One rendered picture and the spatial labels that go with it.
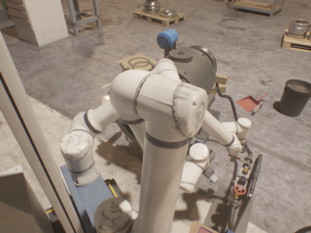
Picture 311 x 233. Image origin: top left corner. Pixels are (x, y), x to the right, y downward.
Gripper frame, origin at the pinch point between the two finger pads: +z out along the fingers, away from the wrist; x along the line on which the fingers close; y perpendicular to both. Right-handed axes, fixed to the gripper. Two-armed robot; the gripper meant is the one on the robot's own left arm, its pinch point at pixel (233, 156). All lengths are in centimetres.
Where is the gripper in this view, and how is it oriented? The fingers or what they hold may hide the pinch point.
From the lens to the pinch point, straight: 177.0
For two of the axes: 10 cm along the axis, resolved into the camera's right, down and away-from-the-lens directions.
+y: 8.7, 3.1, -3.8
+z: 0.0, 7.8, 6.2
